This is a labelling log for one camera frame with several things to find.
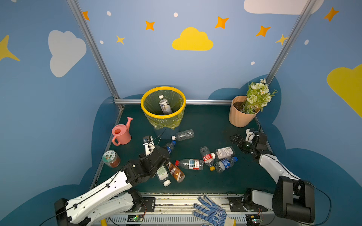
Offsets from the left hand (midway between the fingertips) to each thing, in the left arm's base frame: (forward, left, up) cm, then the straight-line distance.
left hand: (162, 149), depth 74 cm
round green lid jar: (-1, +31, -11) cm, 33 cm away
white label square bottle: (+7, -38, -16) cm, 42 cm away
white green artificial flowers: (+35, -60, +8) cm, 70 cm away
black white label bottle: (+34, +2, 0) cm, 34 cm away
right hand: (+13, -45, -9) cm, 48 cm away
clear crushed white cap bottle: (+20, -10, -16) cm, 27 cm away
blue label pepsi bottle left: (+10, -3, -16) cm, 20 cm away
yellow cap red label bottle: (+3, -27, -14) cm, 30 cm away
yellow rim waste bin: (+16, -2, +1) cm, 17 cm away
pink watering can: (+16, +29, -9) cm, 35 cm away
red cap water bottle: (-2, -17, -14) cm, 22 cm away
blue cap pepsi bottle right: (-1, -36, -19) cm, 41 cm away
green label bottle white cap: (-7, +1, -17) cm, 18 cm away
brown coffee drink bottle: (-7, -7, -14) cm, 17 cm away
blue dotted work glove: (-28, -29, -18) cm, 44 cm away
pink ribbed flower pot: (+31, -50, -9) cm, 60 cm away
